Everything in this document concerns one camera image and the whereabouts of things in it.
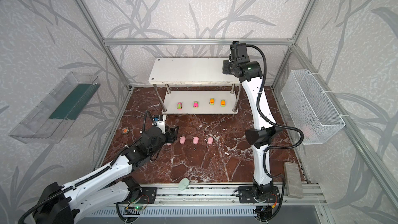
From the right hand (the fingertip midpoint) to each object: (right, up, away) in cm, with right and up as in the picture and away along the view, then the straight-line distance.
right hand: (228, 60), depth 79 cm
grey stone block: (+32, -62, -5) cm, 70 cm away
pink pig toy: (-26, -44, +12) cm, 52 cm away
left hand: (-27, -32, +1) cm, 42 cm away
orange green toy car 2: (-1, -23, +22) cm, 31 cm away
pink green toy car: (-19, -24, +21) cm, 36 cm away
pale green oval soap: (-23, -62, -4) cm, 66 cm away
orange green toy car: (-8, -21, +23) cm, 32 cm away
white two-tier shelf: (-22, -9, +45) cm, 51 cm away
